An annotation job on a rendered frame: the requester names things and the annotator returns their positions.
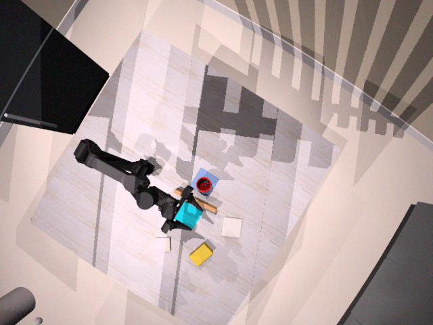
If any tan flat bar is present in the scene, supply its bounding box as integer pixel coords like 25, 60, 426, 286
173, 188, 217, 213

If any white flat square slab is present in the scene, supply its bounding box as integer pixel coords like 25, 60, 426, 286
221, 217, 242, 238

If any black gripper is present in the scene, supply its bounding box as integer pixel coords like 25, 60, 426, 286
157, 186, 203, 234

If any yellow block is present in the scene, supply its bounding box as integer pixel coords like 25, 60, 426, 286
189, 242, 213, 266

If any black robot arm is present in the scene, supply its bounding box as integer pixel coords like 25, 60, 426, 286
73, 139, 177, 220

